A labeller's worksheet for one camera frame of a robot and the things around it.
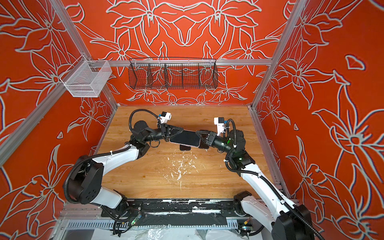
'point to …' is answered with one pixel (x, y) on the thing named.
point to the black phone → (183, 147)
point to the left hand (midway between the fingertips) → (182, 131)
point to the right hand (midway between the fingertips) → (194, 135)
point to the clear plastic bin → (86, 78)
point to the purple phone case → (187, 138)
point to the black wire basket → (168, 73)
